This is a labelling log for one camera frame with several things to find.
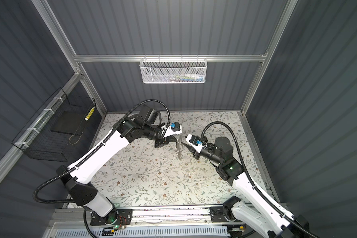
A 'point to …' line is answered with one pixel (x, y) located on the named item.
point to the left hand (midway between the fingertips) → (175, 137)
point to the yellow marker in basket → (87, 118)
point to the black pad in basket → (71, 122)
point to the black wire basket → (36, 140)
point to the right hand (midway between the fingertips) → (187, 139)
